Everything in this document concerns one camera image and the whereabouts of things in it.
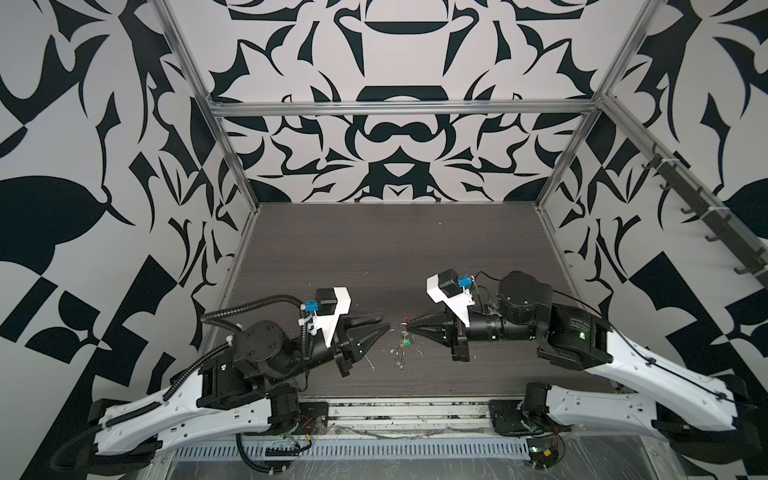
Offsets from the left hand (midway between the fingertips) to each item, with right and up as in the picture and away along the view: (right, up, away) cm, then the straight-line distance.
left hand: (387, 315), depth 50 cm
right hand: (+4, -2, +1) cm, 5 cm away
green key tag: (+4, -7, +6) cm, 10 cm away
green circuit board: (+37, -38, +21) cm, 57 cm away
